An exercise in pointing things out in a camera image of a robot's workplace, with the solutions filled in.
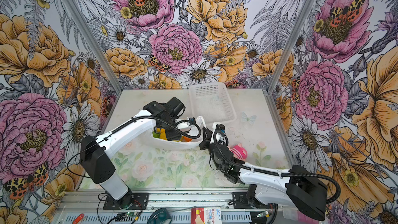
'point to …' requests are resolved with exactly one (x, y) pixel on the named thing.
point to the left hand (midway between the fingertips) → (173, 134)
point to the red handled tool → (78, 218)
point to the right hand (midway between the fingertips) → (202, 132)
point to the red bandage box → (210, 215)
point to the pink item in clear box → (303, 219)
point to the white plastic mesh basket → (211, 101)
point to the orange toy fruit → (187, 139)
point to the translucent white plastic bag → (179, 144)
